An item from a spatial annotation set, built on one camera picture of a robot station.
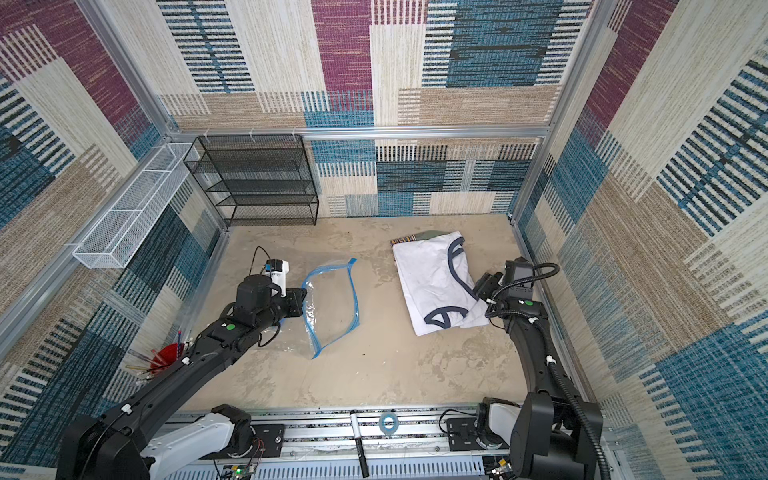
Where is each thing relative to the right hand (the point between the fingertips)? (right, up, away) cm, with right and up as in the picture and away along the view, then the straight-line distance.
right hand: (487, 291), depth 86 cm
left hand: (-50, +1, -4) cm, 50 cm away
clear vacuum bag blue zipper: (-46, -7, +8) cm, 47 cm away
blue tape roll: (-30, -32, -10) cm, 45 cm away
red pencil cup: (-85, -15, -8) cm, 86 cm away
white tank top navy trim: (-13, +2, +10) cm, 16 cm away
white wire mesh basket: (-92, +14, -15) cm, 94 cm away
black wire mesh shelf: (-76, +37, +25) cm, 88 cm away
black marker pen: (-35, -35, -13) cm, 51 cm away
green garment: (-16, +17, +26) cm, 35 cm away
